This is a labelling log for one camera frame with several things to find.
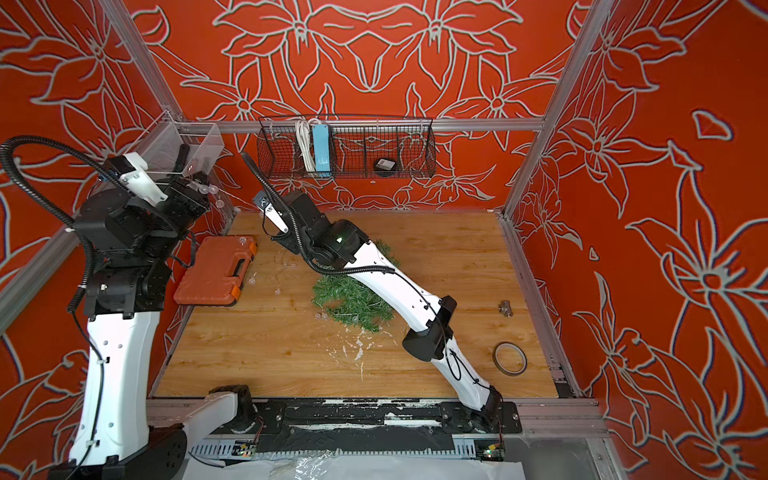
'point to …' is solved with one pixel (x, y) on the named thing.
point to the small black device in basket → (385, 164)
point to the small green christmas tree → (352, 299)
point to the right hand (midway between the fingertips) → (279, 217)
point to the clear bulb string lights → (242, 240)
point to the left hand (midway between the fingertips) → (204, 169)
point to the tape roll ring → (503, 370)
